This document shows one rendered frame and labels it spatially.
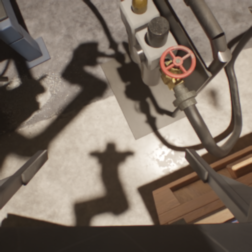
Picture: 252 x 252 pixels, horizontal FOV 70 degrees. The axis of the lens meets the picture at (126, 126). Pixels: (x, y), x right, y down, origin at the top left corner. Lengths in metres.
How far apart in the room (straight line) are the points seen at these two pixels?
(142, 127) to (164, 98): 0.17
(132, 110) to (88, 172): 0.36
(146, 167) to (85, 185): 0.30
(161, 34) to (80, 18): 0.78
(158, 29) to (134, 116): 0.51
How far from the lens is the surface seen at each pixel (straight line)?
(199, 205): 0.50
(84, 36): 1.09
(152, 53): 0.46
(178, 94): 0.45
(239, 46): 0.95
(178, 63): 0.41
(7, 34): 0.97
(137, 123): 0.86
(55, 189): 0.97
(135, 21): 0.51
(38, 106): 1.03
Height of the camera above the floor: 0.86
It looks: 81 degrees down
